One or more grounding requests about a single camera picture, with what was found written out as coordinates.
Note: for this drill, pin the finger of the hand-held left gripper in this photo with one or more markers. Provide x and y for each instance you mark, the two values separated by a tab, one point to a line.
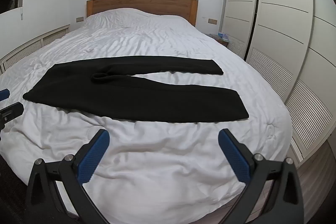
4	94
14	109

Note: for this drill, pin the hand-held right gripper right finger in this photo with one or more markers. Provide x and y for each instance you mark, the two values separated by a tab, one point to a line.
234	159

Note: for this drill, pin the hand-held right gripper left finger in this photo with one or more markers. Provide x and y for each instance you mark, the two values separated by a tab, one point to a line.
94	159

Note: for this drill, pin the black pants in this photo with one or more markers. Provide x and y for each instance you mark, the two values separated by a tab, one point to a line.
131	100

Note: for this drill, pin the white louvered radiator cover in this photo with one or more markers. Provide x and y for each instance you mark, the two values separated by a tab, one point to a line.
29	47

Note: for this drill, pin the blue tissue pack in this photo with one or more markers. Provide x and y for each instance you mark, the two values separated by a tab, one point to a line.
223	35

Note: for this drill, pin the white bed duvet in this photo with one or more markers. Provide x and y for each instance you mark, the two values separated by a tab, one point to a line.
157	37

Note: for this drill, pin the white louvered wardrobe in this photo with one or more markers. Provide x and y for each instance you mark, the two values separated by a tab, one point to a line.
283	16

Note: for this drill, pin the wooden headboard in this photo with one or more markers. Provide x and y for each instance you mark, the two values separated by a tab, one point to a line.
141	2

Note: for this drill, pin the brown wall switch plate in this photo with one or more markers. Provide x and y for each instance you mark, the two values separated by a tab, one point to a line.
212	21
79	19

